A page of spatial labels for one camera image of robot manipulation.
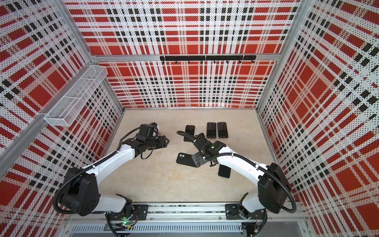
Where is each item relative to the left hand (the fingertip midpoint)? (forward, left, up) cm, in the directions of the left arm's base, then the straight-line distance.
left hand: (165, 144), depth 87 cm
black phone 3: (-12, -35, -12) cm, 39 cm away
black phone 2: (+23, -39, -15) cm, 48 cm away
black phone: (+19, -14, -11) cm, 26 cm away
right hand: (-8, -24, -1) cm, 25 cm away
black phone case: (-4, -11, -12) cm, 17 cm away
